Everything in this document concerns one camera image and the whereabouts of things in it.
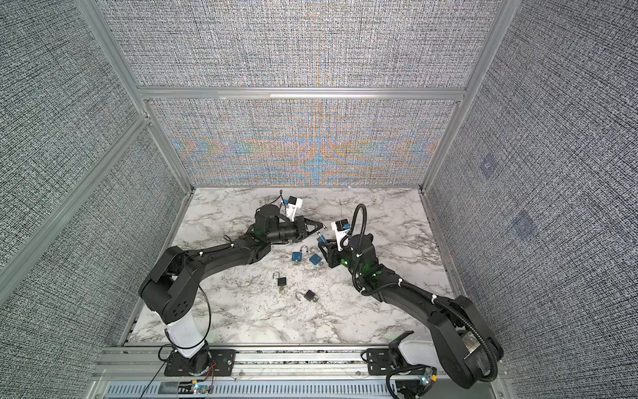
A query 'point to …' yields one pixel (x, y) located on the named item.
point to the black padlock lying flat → (309, 295)
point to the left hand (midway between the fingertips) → (323, 227)
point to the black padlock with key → (282, 282)
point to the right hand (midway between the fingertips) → (322, 241)
